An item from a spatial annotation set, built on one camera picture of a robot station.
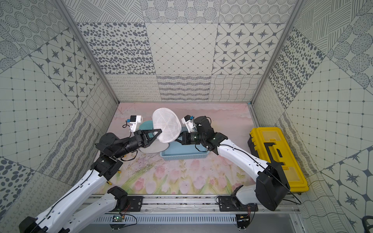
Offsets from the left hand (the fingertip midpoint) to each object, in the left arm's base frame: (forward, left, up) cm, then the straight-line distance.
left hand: (159, 129), depth 58 cm
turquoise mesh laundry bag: (+4, +7, -3) cm, 8 cm away
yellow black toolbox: (+6, -57, -23) cm, 62 cm away
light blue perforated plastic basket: (+8, -4, -35) cm, 36 cm away
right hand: (+5, -5, -17) cm, 19 cm away
